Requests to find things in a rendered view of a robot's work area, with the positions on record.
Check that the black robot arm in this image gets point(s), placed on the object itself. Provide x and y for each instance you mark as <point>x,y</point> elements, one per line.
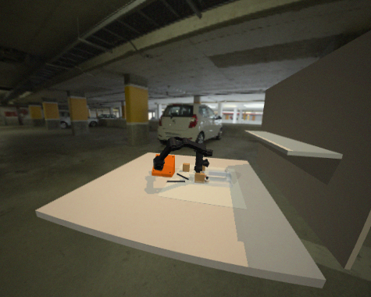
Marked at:
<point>171,145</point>

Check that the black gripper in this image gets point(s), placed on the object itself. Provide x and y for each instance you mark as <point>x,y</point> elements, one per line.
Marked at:
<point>198,162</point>

